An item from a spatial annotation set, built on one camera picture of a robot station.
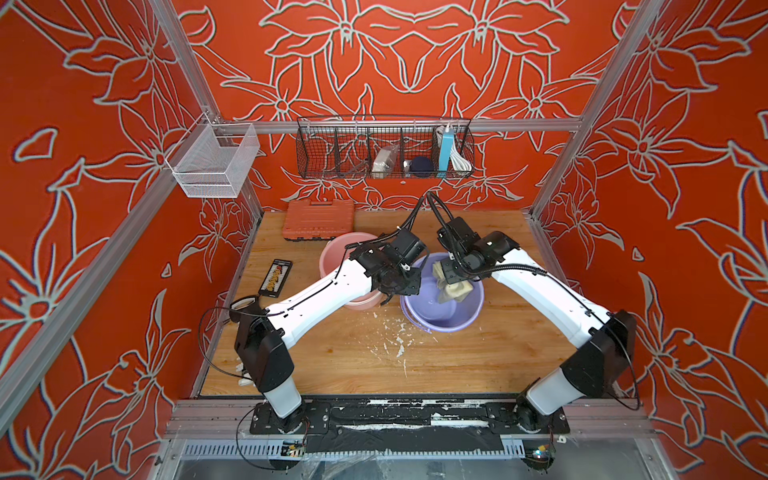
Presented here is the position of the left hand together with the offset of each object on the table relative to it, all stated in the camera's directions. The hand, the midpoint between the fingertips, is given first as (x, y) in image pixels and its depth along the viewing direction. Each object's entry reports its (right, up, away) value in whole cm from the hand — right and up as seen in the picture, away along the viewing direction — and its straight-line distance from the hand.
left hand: (416, 284), depth 77 cm
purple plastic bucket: (+4, -10, +13) cm, 17 cm away
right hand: (+9, +3, +3) cm, 10 cm away
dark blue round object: (+4, +35, +18) cm, 40 cm away
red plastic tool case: (-38, +19, +37) cm, 56 cm away
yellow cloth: (+11, -2, +1) cm, 11 cm away
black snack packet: (-45, -1, +22) cm, 50 cm away
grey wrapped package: (-8, +36, +15) cm, 40 cm away
